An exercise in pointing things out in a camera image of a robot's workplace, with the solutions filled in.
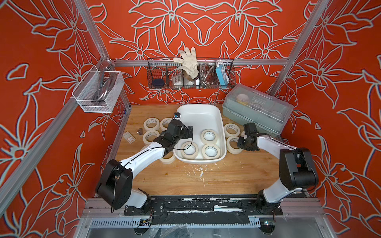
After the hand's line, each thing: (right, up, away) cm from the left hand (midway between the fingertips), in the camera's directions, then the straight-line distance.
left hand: (186, 126), depth 85 cm
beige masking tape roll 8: (+27, -15, +4) cm, 32 cm away
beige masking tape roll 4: (+15, -8, +15) cm, 23 cm away
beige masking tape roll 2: (-26, -8, +13) cm, 30 cm away
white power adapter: (-6, +29, +9) cm, 31 cm away
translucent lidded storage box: (+39, +14, +10) cm, 43 cm away
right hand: (+33, -12, +9) cm, 37 cm away
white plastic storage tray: (+12, +5, +23) cm, 26 cm away
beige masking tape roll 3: (-11, -20, +2) cm, 23 cm away
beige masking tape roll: (-27, 0, +21) cm, 34 cm away
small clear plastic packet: (-40, -9, +14) cm, 43 cm away
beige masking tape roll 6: (+15, -17, +6) cm, 24 cm away
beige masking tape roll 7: (+33, -1, +18) cm, 38 cm away
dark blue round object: (-20, +30, +13) cm, 38 cm away
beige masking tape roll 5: (+2, -19, +4) cm, 20 cm away
